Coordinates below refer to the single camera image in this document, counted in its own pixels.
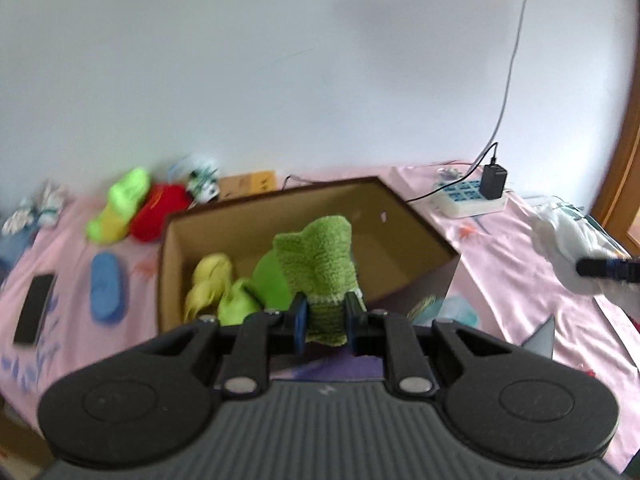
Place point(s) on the wooden door frame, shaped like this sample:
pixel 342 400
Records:
pixel 620 160

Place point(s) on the white rolled socks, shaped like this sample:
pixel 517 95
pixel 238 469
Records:
pixel 50 200

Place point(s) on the white plastic bag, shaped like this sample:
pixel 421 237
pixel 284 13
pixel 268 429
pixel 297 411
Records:
pixel 565 232

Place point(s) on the bright green cloth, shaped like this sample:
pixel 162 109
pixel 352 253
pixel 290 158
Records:
pixel 270 280

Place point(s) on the green knit towel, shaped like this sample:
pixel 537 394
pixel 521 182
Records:
pixel 320 260

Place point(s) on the black charger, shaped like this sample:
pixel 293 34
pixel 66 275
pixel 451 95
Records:
pixel 493 182

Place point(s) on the white tied glove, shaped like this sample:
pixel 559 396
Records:
pixel 20 217

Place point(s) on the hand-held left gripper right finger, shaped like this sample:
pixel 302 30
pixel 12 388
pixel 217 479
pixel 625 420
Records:
pixel 352 320

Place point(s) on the yellow-green knotted scarf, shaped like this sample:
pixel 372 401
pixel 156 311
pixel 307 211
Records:
pixel 210 280

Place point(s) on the yellow flat box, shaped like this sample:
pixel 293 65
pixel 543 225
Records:
pixel 247 184

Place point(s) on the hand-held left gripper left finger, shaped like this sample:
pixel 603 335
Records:
pixel 300 320

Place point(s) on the brown cardboard box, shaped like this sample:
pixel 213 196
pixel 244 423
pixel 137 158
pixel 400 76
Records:
pixel 400 240

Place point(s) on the teal mesh cloth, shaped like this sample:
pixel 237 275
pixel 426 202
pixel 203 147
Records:
pixel 455 310

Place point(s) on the white power strip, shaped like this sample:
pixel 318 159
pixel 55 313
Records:
pixel 465 200

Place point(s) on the purple plastic packet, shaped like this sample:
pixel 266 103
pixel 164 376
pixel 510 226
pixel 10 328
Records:
pixel 330 367

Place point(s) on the blue glasses case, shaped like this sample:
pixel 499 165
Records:
pixel 107 285

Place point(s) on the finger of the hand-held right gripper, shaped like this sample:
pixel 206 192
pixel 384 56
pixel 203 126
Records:
pixel 607 267

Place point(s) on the printed pink bedsheet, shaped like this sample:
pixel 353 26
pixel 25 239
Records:
pixel 510 280

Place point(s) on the green yellow plush toy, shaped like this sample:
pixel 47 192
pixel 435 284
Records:
pixel 120 205

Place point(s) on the red plush toy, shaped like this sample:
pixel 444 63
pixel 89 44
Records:
pixel 157 215

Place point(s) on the black smartphone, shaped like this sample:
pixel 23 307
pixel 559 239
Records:
pixel 34 310

